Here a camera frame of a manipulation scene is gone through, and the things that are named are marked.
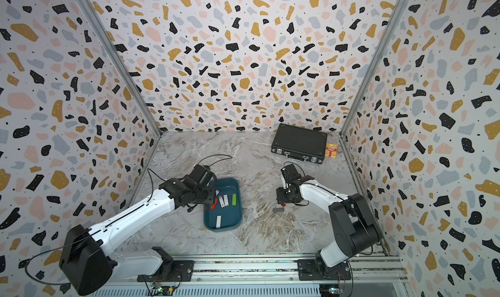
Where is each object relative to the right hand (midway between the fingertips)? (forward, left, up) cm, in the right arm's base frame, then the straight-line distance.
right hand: (282, 197), depth 92 cm
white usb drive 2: (-12, +29, -1) cm, 31 cm away
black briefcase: (+32, -11, +3) cm, 34 cm away
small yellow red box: (+32, -30, -2) cm, 43 cm away
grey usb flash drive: (-5, +2, -3) cm, 6 cm away
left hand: (-5, +29, +10) cm, 32 cm away
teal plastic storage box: (-8, +26, -1) cm, 27 cm away
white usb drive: (-2, +27, -1) cm, 27 cm away
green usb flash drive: (-1, +23, -1) cm, 23 cm away
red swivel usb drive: (-5, +33, 0) cm, 33 cm away
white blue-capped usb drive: (-3, +29, 0) cm, 29 cm away
